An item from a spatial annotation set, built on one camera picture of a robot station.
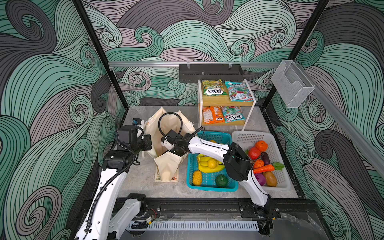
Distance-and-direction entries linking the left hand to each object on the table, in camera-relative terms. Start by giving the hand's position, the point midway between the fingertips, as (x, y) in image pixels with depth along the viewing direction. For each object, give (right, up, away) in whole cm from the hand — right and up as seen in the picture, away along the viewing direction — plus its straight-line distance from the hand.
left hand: (148, 135), depth 72 cm
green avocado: (+38, -25, +5) cm, 46 cm away
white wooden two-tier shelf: (+39, +17, +6) cm, 43 cm away
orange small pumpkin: (+60, -17, +11) cm, 64 cm away
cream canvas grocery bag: (+9, -15, +3) cm, 18 cm away
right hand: (+8, -16, +13) cm, 22 cm away
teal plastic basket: (+32, -27, +11) cm, 43 cm away
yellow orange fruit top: (+36, -6, +23) cm, 43 cm away
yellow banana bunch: (+29, -17, +13) cm, 36 cm away
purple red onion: (+59, -23, +5) cm, 63 cm away
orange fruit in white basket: (+65, -8, +18) cm, 68 cm away
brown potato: (+64, -24, +6) cm, 69 cm away
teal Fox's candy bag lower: (+48, +12, +20) cm, 53 cm away
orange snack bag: (+36, +11, +19) cm, 42 cm away
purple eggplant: (+67, -16, +16) cm, 71 cm away
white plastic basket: (+58, -5, +23) cm, 63 cm away
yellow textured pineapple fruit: (+25, -24, +7) cm, 35 cm away
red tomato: (+60, -12, +15) cm, 63 cm away
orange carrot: (+68, -17, +7) cm, 71 cm away
